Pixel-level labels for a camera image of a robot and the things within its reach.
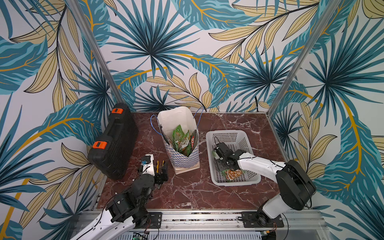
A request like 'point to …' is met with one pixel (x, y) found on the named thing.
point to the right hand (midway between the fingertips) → (223, 162)
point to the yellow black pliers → (159, 169)
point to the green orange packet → (187, 149)
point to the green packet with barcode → (178, 144)
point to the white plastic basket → (235, 139)
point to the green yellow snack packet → (178, 134)
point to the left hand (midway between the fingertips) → (159, 165)
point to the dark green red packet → (163, 134)
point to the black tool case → (111, 152)
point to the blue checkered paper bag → (169, 117)
